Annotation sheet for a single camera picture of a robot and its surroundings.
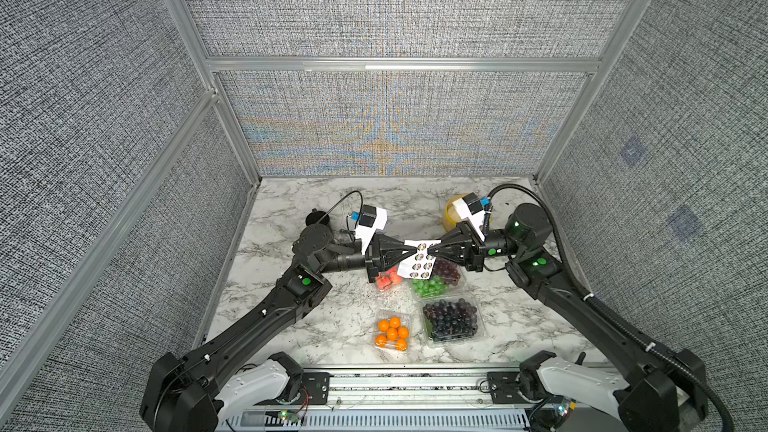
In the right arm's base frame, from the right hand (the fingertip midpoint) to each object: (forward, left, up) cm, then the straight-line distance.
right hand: (432, 248), depth 59 cm
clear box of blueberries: (-5, -8, -29) cm, 31 cm away
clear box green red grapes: (+7, -9, -31) cm, 33 cm away
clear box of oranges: (-7, +7, -32) cm, 33 cm away
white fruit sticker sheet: (-1, +2, -5) cm, 6 cm away
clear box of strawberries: (+8, +8, -31) cm, 33 cm away
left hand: (-1, +3, 0) cm, 3 cm away
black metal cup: (+27, +32, -26) cm, 49 cm away
